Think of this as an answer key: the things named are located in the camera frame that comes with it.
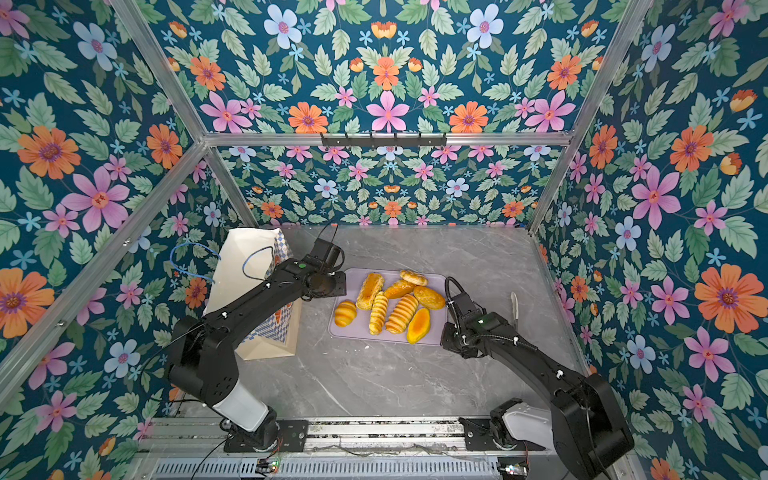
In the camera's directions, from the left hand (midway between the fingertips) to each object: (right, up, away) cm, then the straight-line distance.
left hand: (344, 280), depth 87 cm
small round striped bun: (-1, -11, +6) cm, 13 cm away
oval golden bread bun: (+26, -6, +7) cm, 27 cm away
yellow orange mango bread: (+23, -14, +3) cm, 27 cm away
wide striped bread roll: (+16, -13, +3) cm, 21 cm away
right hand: (+30, -17, -2) cm, 34 cm away
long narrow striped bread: (+10, -10, +3) cm, 15 cm away
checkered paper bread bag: (-34, +7, +6) cm, 35 cm away
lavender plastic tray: (+13, -8, +8) cm, 18 cm away
